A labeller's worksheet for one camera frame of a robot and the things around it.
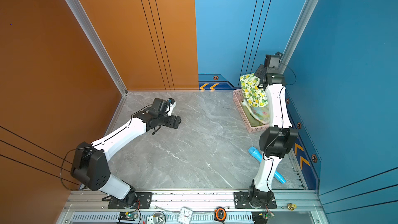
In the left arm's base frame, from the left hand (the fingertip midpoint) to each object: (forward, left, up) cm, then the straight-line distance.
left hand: (175, 116), depth 88 cm
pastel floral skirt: (+11, -54, -10) cm, 56 cm away
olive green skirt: (+4, -48, -10) cm, 49 cm away
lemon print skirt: (+9, -46, +8) cm, 47 cm away
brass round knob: (-41, -57, -12) cm, 71 cm away
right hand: (+19, -49, +19) cm, 56 cm away
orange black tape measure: (-45, -24, -10) cm, 52 cm away
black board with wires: (-45, -43, -15) cm, 64 cm away
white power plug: (-47, +2, -7) cm, 47 cm away
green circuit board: (-46, +18, -15) cm, 51 cm away
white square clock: (-45, -9, -12) cm, 48 cm away
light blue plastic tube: (-18, -47, -11) cm, 52 cm away
